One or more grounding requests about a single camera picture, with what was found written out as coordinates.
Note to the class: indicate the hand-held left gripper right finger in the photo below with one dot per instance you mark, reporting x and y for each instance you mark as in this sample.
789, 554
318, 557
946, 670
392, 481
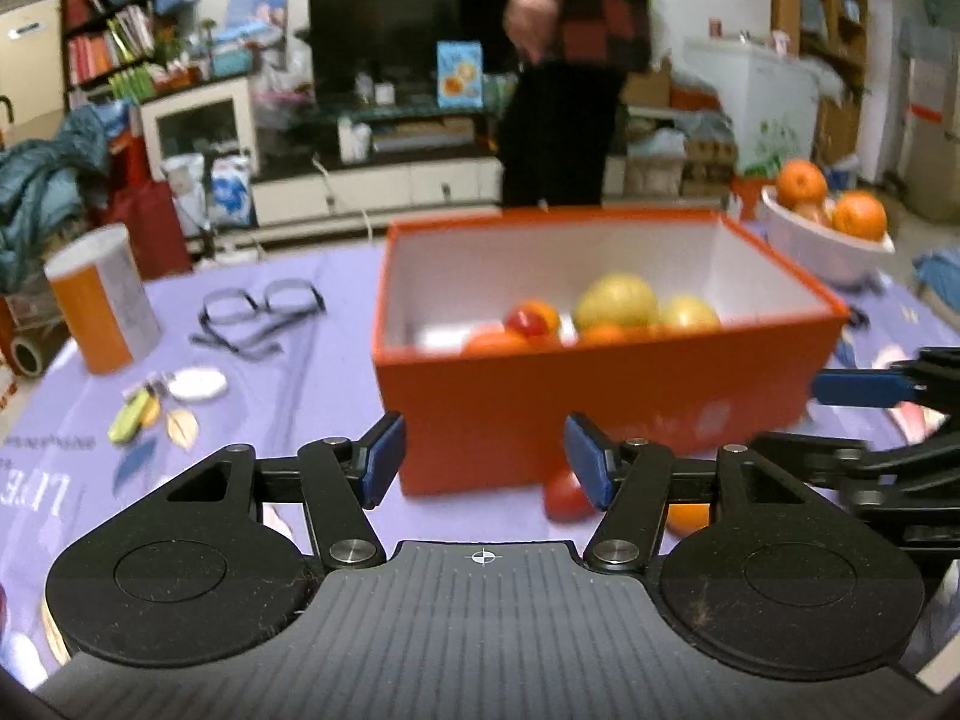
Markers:
589, 465

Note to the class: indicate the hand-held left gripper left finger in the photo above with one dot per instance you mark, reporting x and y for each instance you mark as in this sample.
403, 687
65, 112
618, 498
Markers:
382, 457

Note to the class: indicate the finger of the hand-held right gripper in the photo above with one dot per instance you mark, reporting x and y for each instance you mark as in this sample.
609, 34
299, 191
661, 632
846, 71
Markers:
862, 388
840, 457

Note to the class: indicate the small red tomato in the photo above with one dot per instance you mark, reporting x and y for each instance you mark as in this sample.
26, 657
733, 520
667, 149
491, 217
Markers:
564, 496
523, 321

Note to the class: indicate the small orange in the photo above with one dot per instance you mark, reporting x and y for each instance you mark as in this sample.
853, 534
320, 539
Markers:
604, 335
686, 517
551, 313

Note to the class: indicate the orange cardboard box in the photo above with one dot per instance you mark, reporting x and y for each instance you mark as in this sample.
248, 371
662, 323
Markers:
487, 420

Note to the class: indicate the large orange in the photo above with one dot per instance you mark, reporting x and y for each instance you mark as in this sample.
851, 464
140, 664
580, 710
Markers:
495, 343

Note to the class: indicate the yellow green pear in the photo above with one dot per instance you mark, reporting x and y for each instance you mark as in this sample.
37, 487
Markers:
615, 300
690, 313

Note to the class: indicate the purple floral tablecloth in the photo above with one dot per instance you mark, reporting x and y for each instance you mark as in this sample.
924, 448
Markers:
300, 405

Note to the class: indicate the blue blanket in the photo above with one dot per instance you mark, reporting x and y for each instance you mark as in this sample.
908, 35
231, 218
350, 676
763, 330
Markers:
937, 277

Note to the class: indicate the white colander bowl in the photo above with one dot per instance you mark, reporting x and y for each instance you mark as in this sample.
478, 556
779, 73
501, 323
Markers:
817, 255

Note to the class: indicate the orange with dimpled peel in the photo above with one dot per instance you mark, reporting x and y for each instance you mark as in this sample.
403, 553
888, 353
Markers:
801, 184
859, 215

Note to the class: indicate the black eyeglasses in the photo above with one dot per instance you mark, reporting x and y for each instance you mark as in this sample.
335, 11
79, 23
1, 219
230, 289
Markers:
259, 307

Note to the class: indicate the white round disc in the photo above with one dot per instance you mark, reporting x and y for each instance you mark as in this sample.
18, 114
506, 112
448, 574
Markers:
196, 384

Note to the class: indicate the white television cabinet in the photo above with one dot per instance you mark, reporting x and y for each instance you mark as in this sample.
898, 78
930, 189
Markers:
375, 187

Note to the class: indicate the white blue bag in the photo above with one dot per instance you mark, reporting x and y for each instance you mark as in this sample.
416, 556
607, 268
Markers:
232, 191

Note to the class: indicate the white chest freezer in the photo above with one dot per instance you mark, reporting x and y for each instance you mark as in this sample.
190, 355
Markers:
757, 90

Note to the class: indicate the orange white canister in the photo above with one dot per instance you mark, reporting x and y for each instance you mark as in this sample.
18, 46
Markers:
90, 315

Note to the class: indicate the red bag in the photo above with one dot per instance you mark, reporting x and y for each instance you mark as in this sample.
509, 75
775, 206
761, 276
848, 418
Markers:
150, 225

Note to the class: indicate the brown cardboard box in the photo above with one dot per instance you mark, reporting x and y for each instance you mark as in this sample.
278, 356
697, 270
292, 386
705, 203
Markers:
645, 86

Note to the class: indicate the brown tape roll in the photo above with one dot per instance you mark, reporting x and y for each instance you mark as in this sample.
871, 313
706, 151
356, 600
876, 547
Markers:
15, 345

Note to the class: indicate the blue snack bag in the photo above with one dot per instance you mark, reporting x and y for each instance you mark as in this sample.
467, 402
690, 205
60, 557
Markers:
459, 75

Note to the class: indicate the white cabinet with window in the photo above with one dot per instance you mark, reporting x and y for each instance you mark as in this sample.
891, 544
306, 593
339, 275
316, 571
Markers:
195, 94

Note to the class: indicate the black television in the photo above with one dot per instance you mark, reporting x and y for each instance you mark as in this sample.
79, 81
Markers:
390, 15

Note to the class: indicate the blue jacket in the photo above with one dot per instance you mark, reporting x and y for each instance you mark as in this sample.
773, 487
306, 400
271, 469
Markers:
37, 180

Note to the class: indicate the blue picture board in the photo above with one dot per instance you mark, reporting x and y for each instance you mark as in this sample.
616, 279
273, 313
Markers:
255, 11

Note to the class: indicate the dark bookshelf with books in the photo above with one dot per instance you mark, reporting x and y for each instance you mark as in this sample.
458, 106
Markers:
97, 52

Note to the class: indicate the white standing air conditioner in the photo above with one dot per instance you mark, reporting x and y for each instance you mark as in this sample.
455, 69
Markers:
30, 52

